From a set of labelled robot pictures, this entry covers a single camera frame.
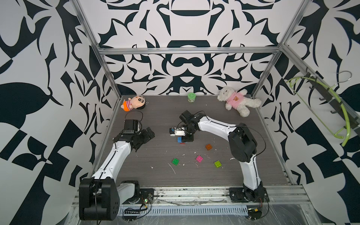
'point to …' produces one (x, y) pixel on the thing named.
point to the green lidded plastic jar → (191, 97)
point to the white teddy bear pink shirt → (238, 100)
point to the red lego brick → (182, 143)
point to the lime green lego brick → (218, 164)
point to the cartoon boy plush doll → (137, 102)
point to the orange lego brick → (208, 146)
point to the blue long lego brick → (179, 139)
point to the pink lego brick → (199, 158)
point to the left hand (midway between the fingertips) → (147, 134)
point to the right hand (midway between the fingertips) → (182, 134)
